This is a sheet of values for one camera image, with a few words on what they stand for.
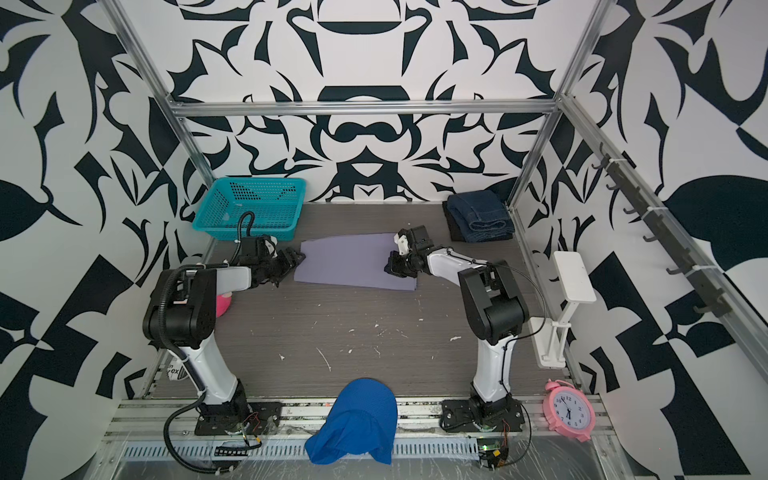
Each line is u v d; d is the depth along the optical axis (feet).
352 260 3.02
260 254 2.70
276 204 3.90
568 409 2.42
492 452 2.33
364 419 2.29
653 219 1.96
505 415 2.25
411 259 2.77
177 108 3.02
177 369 2.59
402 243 3.02
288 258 2.94
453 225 3.69
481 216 3.44
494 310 1.70
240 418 2.22
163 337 1.53
